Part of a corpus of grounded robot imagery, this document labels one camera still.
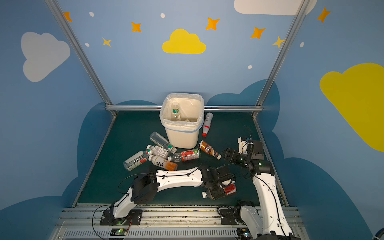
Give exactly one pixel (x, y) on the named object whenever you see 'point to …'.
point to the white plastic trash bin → (182, 116)
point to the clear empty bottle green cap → (156, 137)
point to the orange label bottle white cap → (163, 163)
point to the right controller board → (243, 233)
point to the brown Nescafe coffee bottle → (208, 149)
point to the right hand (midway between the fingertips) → (230, 153)
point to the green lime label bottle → (226, 182)
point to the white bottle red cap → (207, 123)
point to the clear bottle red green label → (137, 159)
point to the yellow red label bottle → (216, 192)
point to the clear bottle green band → (175, 115)
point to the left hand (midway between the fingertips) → (222, 191)
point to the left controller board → (118, 232)
